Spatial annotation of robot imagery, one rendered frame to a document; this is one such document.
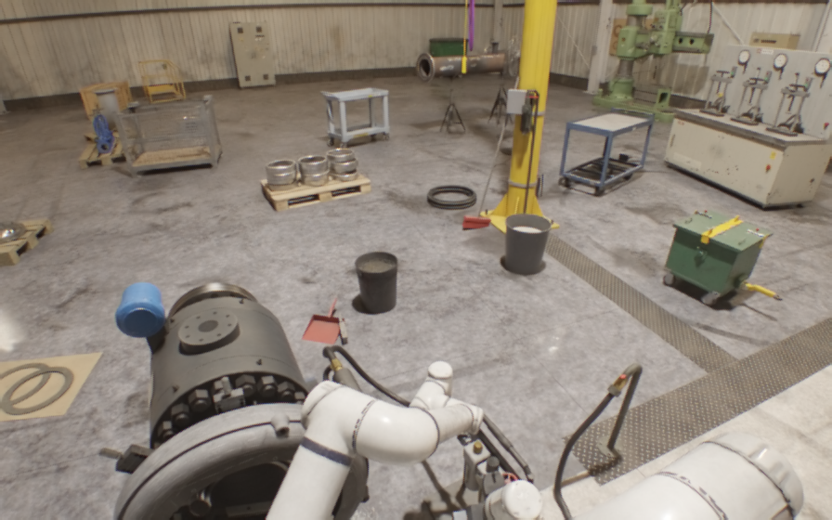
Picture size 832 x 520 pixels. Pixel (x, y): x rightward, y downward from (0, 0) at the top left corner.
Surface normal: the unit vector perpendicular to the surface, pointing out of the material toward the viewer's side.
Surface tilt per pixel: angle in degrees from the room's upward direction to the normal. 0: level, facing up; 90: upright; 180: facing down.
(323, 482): 52
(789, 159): 90
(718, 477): 5
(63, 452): 0
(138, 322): 90
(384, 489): 0
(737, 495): 17
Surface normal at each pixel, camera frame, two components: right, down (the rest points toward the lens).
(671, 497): -0.15, -0.94
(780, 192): 0.20, 0.48
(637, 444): -0.01, -0.87
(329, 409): -0.25, -0.49
